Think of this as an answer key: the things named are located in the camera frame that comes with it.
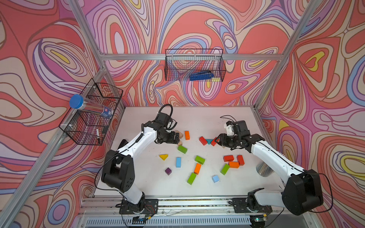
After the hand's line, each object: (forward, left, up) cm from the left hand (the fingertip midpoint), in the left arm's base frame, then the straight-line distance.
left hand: (175, 140), depth 87 cm
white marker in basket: (-6, +39, +14) cm, 42 cm away
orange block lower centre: (-14, -14, -10) cm, 22 cm away
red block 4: (-8, -42, -10) cm, 44 cm away
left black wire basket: (0, +47, +18) cm, 50 cm away
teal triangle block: (+4, -23, -8) cm, 25 cm away
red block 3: (-8, -34, -9) cm, 36 cm away
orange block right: (-11, -37, -10) cm, 40 cm away
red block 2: (+4, -26, -10) cm, 28 cm away
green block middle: (-8, -16, -11) cm, 21 cm away
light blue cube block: (-20, -24, -9) cm, 33 cm away
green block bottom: (-19, -10, -11) cm, 24 cm away
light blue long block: (-9, -2, -11) cm, 15 cm away
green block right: (-14, -31, -11) cm, 36 cm away
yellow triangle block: (-7, +7, -9) cm, 13 cm away
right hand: (-3, -26, +1) cm, 27 cm away
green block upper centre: (0, -4, -12) cm, 13 cm away
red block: (+5, -19, -9) cm, 21 cm away
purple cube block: (-16, +4, -10) cm, 19 cm away
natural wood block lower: (+3, -3, -9) cm, 10 cm away
